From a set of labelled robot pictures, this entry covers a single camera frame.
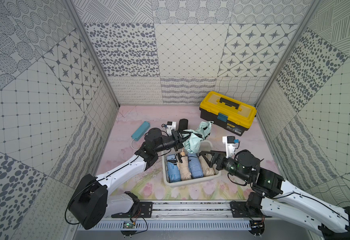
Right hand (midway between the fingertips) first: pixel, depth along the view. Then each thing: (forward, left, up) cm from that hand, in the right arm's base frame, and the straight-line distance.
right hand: (206, 153), depth 67 cm
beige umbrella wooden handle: (+1, +10, -17) cm, 20 cm away
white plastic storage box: (-3, -4, -17) cm, 17 cm away
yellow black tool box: (+32, -21, -9) cm, 39 cm away
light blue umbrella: (-1, +16, -20) cm, 25 cm away
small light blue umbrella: (+1, +4, -17) cm, 18 cm away
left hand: (+7, +6, +6) cm, 11 cm away
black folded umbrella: (+35, +11, -23) cm, 43 cm away
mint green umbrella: (+1, +6, +7) cm, 10 cm away
